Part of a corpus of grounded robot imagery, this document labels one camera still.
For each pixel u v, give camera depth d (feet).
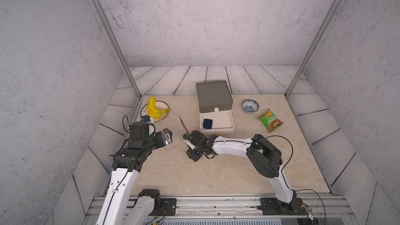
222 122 3.08
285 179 1.85
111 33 2.86
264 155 1.74
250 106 3.65
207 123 3.07
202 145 2.30
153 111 3.44
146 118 2.11
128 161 1.53
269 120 3.25
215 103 2.94
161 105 3.76
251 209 2.39
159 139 2.09
